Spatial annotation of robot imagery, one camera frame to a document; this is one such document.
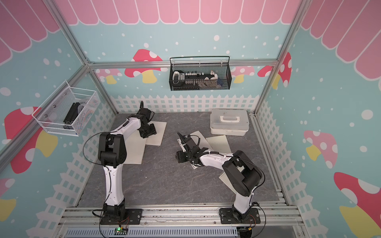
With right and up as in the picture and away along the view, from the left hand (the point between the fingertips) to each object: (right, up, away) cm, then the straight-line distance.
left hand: (152, 136), depth 101 cm
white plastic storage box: (+53, +10, -2) cm, 53 cm away
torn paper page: (+46, -5, +1) cm, 47 cm away
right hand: (+20, -11, -10) cm, 25 cm away
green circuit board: (-8, -45, -29) cm, 54 cm away
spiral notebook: (+46, -24, -14) cm, 54 cm away
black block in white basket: (-29, +12, -32) cm, 45 cm away
